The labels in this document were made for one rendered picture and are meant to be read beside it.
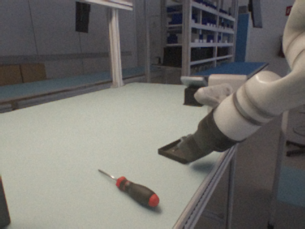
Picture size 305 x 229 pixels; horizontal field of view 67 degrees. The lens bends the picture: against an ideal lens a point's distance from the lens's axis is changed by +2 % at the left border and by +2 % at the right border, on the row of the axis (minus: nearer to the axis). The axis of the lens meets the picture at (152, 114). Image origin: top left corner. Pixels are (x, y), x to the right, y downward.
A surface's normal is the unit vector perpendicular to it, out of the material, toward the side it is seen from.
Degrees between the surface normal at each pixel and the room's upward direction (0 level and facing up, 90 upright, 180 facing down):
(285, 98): 130
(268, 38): 90
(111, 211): 0
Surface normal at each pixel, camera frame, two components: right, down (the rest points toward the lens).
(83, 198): -0.03, -0.96
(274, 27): -0.50, 0.25
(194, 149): -0.60, 0.00
